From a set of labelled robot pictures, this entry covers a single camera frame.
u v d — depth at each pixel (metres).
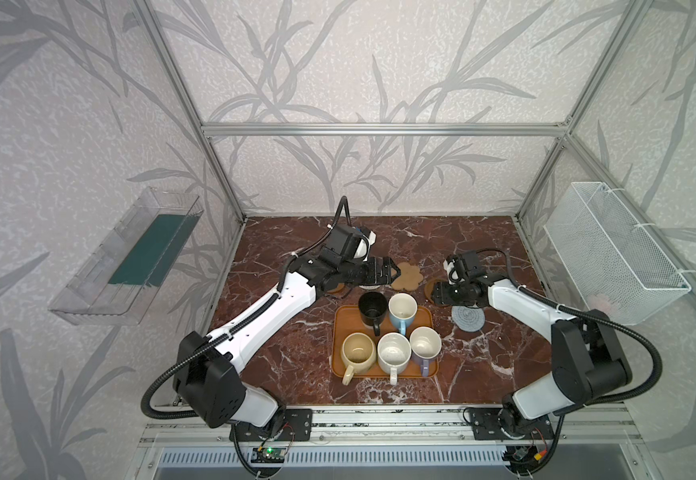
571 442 0.72
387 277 0.67
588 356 0.44
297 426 0.74
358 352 0.84
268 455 0.71
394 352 0.84
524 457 0.74
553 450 0.70
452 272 0.82
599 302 0.72
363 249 0.63
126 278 0.63
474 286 0.67
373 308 0.91
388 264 0.68
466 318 0.91
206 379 0.40
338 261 0.59
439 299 0.82
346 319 0.91
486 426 0.73
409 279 1.02
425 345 0.86
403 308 0.89
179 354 0.43
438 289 0.83
